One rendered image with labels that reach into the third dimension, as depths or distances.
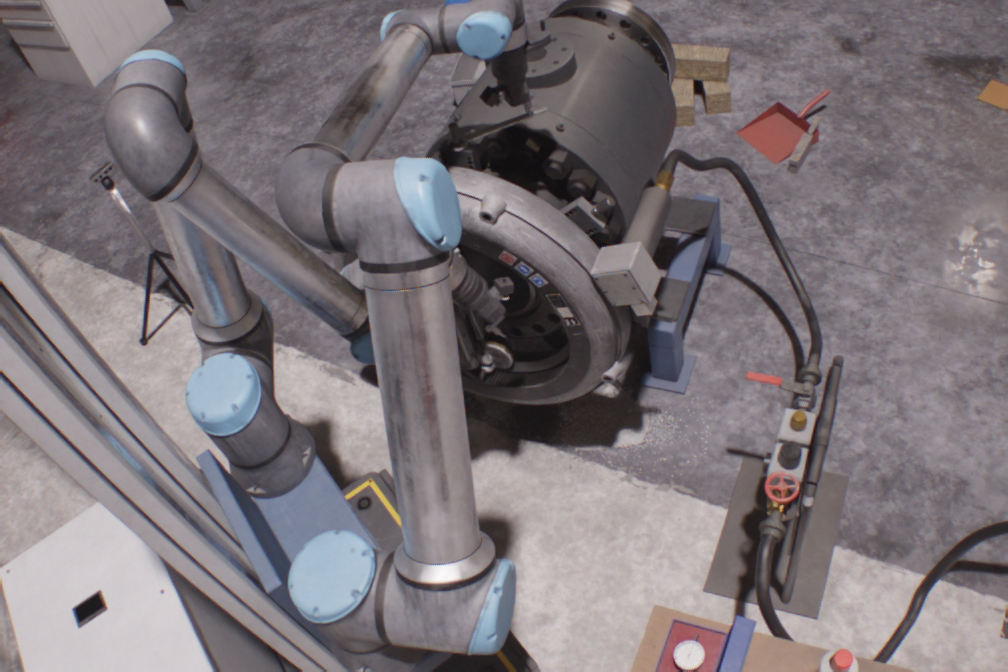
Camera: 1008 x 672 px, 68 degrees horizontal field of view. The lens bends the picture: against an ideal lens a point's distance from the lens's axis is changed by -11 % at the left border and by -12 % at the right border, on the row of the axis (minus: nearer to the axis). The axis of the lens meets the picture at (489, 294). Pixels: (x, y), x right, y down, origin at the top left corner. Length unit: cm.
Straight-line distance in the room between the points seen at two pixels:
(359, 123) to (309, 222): 23
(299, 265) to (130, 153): 34
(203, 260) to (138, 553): 56
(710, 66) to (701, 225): 100
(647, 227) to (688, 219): 80
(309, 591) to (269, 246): 54
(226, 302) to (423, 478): 65
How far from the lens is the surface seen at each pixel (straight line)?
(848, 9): 418
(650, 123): 228
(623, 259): 173
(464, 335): 206
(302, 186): 108
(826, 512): 232
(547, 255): 173
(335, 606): 128
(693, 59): 343
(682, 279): 246
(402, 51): 144
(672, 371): 248
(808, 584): 223
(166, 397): 311
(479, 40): 151
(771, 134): 335
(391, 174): 103
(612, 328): 187
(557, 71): 213
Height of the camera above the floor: 207
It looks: 46 degrees down
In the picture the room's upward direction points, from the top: 18 degrees counter-clockwise
